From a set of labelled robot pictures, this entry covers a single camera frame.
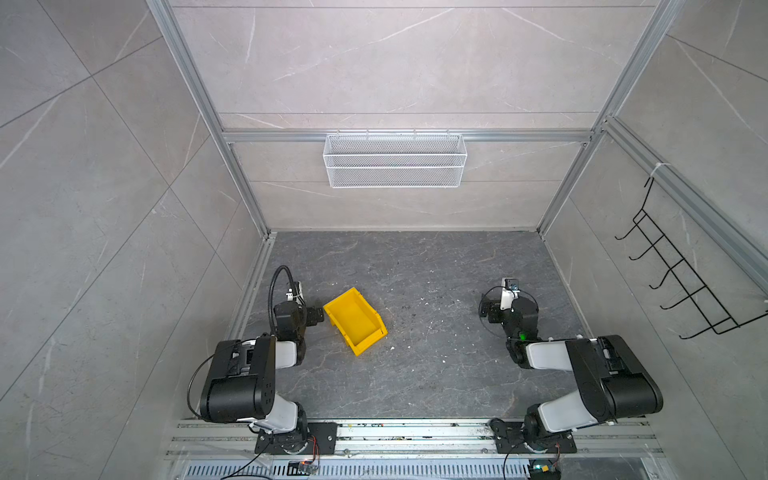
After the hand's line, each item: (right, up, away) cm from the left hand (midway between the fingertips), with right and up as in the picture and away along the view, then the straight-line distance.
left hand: (300, 294), depth 94 cm
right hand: (+64, +1, 0) cm, 64 cm away
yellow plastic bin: (+19, -9, +1) cm, 21 cm away
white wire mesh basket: (+31, +45, +7) cm, 55 cm away
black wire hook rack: (+95, +5, -31) cm, 100 cm away
